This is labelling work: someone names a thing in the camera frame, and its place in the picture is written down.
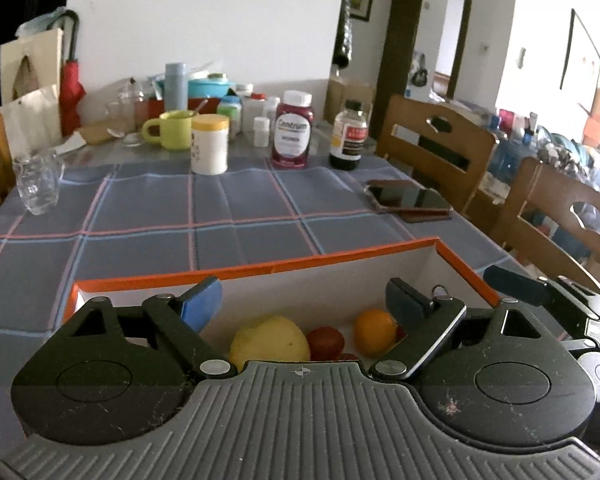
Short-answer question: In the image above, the dark wooden door frame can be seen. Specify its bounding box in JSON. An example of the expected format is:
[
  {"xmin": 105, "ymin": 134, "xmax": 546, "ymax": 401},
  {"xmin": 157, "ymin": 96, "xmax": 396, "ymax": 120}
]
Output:
[{"xmin": 377, "ymin": 0, "xmax": 476, "ymax": 106}]

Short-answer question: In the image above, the grey plaid tablecloth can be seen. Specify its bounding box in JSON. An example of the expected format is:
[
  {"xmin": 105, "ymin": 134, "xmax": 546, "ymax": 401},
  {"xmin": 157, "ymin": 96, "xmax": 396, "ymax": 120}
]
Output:
[{"xmin": 0, "ymin": 152, "xmax": 576, "ymax": 411}]

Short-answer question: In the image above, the yellow citrus fruit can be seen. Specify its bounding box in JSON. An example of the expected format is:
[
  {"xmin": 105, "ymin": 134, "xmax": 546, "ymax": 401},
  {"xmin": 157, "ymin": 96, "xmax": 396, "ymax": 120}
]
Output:
[{"xmin": 228, "ymin": 315, "xmax": 311, "ymax": 368}]

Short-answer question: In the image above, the yellow-green mug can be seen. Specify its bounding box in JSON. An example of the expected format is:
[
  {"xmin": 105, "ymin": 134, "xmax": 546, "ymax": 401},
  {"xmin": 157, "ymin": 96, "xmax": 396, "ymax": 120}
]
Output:
[{"xmin": 141, "ymin": 110, "xmax": 197, "ymax": 151}]

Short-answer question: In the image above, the red umbrella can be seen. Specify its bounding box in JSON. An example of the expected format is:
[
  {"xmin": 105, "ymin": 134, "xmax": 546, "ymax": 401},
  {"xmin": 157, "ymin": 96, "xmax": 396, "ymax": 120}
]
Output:
[{"xmin": 55, "ymin": 10, "xmax": 87, "ymax": 136}]

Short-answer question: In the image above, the beige paper bag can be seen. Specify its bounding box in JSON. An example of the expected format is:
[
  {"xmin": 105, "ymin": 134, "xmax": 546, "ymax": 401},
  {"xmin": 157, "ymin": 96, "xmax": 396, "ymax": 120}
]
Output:
[{"xmin": 0, "ymin": 29, "xmax": 63, "ymax": 98}]

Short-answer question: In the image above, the dark red vitamin bottle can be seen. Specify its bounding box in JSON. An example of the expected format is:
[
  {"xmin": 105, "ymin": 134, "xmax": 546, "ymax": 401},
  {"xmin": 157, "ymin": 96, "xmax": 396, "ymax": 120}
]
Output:
[{"xmin": 271, "ymin": 90, "xmax": 314, "ymax": 170}]

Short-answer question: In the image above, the clear glass jar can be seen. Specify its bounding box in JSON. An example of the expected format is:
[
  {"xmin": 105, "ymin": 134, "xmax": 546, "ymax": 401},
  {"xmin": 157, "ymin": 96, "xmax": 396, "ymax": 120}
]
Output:
[{"xmin": 116, "ymin": 79, "xmax": 148, "ymax": 147}]

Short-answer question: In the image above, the teal pot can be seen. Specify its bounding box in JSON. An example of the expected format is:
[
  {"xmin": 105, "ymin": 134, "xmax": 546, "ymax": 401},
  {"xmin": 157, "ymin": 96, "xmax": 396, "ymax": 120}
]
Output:
[{"xmin": 187, "ymin": 74, "xmax": 237, "ymax": 100}]

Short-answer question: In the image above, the orange cardboard box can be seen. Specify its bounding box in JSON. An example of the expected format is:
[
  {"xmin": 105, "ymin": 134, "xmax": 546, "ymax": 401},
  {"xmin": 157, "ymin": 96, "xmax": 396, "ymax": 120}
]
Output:
[{"xmin": 62, "ymin": 237, "xmax": 503, "ymax": 361}]

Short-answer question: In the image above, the clear glass tumbler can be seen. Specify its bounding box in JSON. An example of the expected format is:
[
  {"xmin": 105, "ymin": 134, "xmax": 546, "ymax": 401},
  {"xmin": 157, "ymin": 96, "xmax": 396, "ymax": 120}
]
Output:
[{"xmin": 12, "ymin": 152, "xmax": 65, "ymax": 216}]

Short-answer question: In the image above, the white canister yellow lid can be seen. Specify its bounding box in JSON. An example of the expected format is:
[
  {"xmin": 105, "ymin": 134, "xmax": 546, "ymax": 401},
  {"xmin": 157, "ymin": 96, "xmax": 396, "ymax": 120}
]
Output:
[{"xmin": 190, "ymin": 114, "xmax": 230, "ymax": 176}]

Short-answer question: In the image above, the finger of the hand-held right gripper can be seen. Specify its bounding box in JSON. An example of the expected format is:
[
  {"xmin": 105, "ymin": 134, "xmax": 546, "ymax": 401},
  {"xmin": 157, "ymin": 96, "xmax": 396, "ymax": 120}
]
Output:
[{"xmin": 484, "ymin": 265, "xmax": 551, "ymax": 307}]

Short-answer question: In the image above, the beige cardboard box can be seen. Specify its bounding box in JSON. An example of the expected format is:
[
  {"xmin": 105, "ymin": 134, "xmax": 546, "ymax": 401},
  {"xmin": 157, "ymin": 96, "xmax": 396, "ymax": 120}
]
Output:
[{"xmin": 325, "ymin": 77, "xmax": 376, "ymax": 126}]

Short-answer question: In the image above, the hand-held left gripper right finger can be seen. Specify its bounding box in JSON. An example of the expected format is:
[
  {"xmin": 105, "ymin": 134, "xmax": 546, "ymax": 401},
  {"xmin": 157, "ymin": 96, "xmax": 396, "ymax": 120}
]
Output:
[{"xmin": 367, "ymin": 276, "xmax": 556, "ymax": 381}]

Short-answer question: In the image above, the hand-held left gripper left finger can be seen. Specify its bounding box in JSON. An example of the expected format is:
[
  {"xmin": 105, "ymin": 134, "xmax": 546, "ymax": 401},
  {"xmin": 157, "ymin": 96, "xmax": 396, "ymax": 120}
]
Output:
[{"xmin": 55, "ymin": 276, "xmax": 238, "ymax": 380}]

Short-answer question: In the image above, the red apple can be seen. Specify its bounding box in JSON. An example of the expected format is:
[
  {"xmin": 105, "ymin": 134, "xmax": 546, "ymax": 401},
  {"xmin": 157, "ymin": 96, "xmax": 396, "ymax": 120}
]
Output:
[{"xmin": 307, "ymin": 326, "xmax": 346, "ymax": 361}]

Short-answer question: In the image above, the black-capped glass bottle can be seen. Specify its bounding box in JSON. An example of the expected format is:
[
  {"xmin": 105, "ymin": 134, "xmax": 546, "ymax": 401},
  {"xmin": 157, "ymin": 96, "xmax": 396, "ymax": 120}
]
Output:
[{"xmin": 328, "ymin": 99, "xmax": 369, "ymax": 171}]

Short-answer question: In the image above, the small orange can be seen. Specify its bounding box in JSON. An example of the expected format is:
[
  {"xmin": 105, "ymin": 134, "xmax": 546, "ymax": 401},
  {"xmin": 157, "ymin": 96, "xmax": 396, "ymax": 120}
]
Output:
[{"xmin": 353, "ymin": 309, "xmax": 398, "ymax": 357}]

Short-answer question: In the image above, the grey thermos flask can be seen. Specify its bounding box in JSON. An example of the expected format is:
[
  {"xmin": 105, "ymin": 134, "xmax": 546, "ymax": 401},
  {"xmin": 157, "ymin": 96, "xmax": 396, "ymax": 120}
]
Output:
[{"xmin": 165, "ymin": 62, "xmax": 188, "ymax": 111}]

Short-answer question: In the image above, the blue water jug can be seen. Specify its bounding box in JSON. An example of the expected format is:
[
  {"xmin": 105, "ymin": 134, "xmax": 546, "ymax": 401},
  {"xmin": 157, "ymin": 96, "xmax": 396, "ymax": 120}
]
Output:
[{"xmin": 487, "ymin": 127, "xmax": 523, "ymax": 186}]

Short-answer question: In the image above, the small white pill bottle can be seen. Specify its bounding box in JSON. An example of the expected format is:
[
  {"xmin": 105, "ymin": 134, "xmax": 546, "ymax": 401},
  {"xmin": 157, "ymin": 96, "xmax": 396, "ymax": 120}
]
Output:
[{"xmin": 253, "ymin": 116, "xmax": 271, "ymax": 148}]

